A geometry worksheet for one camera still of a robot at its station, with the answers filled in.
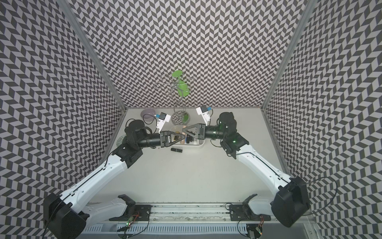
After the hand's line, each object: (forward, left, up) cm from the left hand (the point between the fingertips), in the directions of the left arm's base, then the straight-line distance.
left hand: (183, 140), depth 63 cm
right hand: (+2, 0, +1) cm, 2 cm away
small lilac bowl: (+41, +32, -29) cm, 60 cm away
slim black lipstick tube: (+12, +8, -30) cm, 33 cm away
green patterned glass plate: (+16, +44, -27) cm, 54 cm away
